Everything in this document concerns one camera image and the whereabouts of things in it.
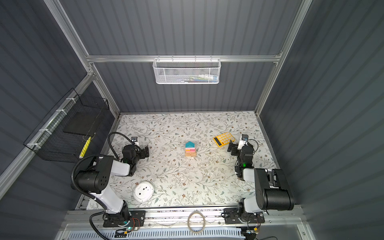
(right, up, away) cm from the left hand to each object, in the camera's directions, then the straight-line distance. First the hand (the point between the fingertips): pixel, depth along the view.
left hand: (138, 146), depth 97 cm
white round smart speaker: (+10, -22, -18) cm, 30 cm away
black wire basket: (-27, +9, -25) cm, 38 cm away
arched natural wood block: (+34, -5, -1) cm, 35 cm away
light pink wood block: (+34, -1, -6) cm, 35 cm away
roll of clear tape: (+42, -34, -25) cm, 59 cm away
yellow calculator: (+57, +5, +6) cm, 58 cm away
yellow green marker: (-14, 0, -31) cm, 34 cm away
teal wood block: (+34, +2, -8) cm, 35 cm away
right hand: (+66, +4, -7) cm, 66 cm away
